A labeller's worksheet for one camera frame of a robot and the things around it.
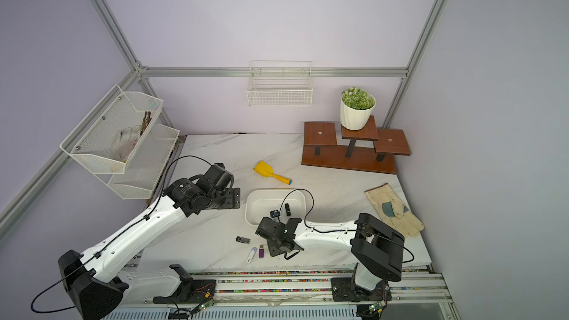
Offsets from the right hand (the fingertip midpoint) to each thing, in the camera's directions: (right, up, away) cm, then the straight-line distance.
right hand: (279, 247), depth 83 cm
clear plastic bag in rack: (-55, +40, -5) cm, 69 cm away
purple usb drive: (-7, -1, -1) cm, 7 cm away
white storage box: (-9, +15, +13) cm, 21 cm away
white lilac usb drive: (-10, -2, -1) cm, 11 cm away
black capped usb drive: (+3, +12, +10) cm, 16 cm away
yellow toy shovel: (-8, +28, +23) cm, 37 cm away
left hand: (-18, +19, -6) cm, 27 cm away
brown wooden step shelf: (+46, +38, +36) cm, 70 cm away
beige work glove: (+47, +12, +9) cm, 50 cm away
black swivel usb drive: (-15, +2, +2) cm, 15 cm away
